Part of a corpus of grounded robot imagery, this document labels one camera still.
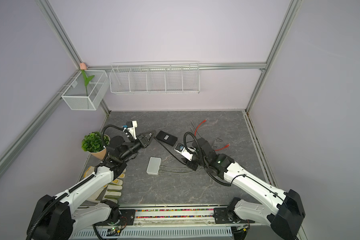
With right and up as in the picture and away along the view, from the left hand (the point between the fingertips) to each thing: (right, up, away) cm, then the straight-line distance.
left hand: (156, 134), depth 74 cm
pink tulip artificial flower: (-47, +33, +17) cm, 60 cm away
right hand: (+15, -11, +2) cm, 18 cm away
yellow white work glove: (-26, -31, +7) cm, 41 cm away
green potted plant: (-39, -6, +10) cm, 41 cm away
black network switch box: (+1, -5, +28) cm, 28 cm away
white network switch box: (-5, -20, +15) cm, 26 cm away
